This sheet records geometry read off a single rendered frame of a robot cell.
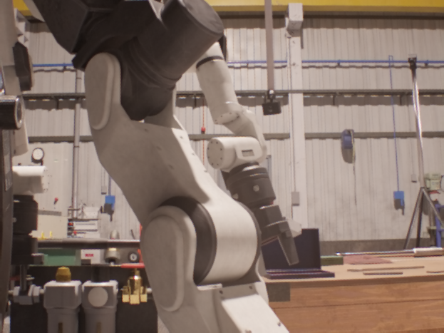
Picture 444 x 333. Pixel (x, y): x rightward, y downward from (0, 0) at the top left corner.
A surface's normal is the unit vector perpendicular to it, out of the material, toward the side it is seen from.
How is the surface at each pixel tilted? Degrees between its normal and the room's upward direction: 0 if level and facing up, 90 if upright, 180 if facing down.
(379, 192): 90
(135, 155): 107
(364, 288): 90
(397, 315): 90
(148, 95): 151
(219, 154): 99
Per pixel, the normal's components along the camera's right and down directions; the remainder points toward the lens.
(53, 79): 0.01, -0.16
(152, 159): -0.62, -0.11
